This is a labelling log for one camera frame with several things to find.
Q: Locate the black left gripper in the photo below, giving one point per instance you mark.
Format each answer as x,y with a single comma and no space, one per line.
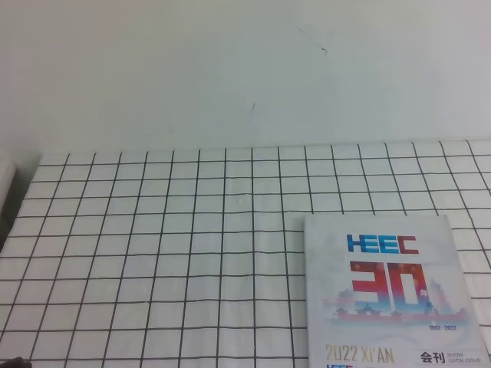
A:
17,362

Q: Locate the white black-grid tablecloth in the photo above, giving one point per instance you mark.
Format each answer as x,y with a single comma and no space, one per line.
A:
195,258

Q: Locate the HEEC show catalogue book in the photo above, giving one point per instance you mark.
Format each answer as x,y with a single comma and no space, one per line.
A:
387,291

